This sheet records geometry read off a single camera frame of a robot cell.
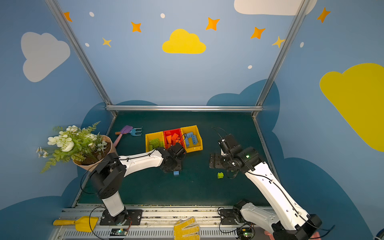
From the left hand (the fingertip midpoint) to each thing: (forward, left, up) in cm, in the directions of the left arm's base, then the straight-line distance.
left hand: (181, 168), depth 89 cm
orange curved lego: (+21, +9, +1) cm, 23 cm away
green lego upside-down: (+19, +19, 0) cm, 27 cm away
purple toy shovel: (+30, +43, -1) cm, 53 cm away
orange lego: (+23, +6, +1) cm, 24 cm away
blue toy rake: (+30, +38, -3) cm, 48 cm away
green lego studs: (+15, +20, 0) cm, 25 cm away
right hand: (-4, -20, +19) cm, 28 cm away
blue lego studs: (-3, +3, -1) cm, 4 cm away
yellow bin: (+22, +16, +4) cm, 27 cm away
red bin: (+19, +2, +3) cm, 19 cm away
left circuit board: (-32, +28, -3) cm, 42 cm away
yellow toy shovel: (-29, +46, 0) cm, 54 cm away
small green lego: (-3, -24, -1) cm, 24 cm away
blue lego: (+21, -8, +1) cm, 22 cm away
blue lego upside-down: (+19, -3, 0) cm, 19 cm away
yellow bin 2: (+15, -7, 0) cm, 16 cm away
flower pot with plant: (0, +47, +22) cm, 52 cm away
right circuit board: (-32, -33, -3) cm, 46 cm away
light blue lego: (+28, -5, -3) cm, 28 cm away
